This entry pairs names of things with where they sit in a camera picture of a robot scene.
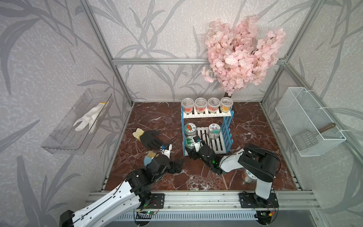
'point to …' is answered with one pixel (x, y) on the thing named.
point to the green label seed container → (190, 142)
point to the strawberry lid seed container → (190, 129)
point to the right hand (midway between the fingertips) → (190, 143)
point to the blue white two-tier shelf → (224, 118)
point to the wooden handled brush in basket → (309, 137)
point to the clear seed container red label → (187, 104)
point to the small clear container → (226, 103)
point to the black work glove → (151, 139)
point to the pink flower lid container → (214, 131)
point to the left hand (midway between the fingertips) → (178, 160)
